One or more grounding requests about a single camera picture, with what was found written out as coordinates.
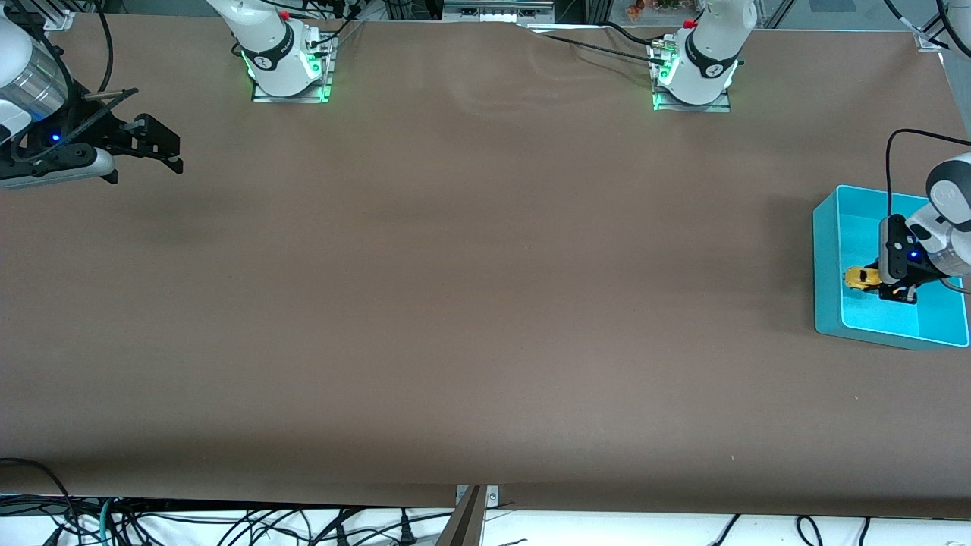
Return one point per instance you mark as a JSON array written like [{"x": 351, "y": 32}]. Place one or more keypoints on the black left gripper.
[{"x": 893, "y": 254}]

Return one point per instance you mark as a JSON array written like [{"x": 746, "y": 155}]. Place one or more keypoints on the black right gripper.
[{"x": 97, "y": 133}]

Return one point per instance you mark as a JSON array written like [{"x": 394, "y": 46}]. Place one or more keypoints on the yellow toy beetle car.
[{"x": 857, "y": 279}]

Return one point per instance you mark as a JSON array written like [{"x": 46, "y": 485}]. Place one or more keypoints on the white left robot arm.
[{"x": 948, "y": 227}]

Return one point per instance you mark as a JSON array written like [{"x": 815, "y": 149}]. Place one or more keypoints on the teal plastic bin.
[{"x": 865, "y": 326}]

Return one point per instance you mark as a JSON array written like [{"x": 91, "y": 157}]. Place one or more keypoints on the small orange object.
[{"x": 636, "y": 9}]

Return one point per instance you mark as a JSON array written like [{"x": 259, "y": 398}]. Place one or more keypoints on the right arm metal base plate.
[{"x": 292, "y": 98}]

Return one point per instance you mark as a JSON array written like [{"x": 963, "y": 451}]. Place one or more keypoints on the metal corner bracket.
[
  {"x": 61, "y": 19},
  {"x": 927, "y": 42}
]

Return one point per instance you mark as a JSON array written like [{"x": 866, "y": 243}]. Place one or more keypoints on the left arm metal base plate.
[{"x": 694, "y": 108}]

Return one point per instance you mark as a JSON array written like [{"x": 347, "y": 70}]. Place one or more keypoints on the aluminium frame beam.
[{"x": 493, "y": 11}]

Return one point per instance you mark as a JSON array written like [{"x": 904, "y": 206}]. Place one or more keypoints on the metal table edge bracket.
[{"x": 491, "y": 497}]

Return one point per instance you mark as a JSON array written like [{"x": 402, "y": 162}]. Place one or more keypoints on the dark table support post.
[{"x": 463, "y": 527}]

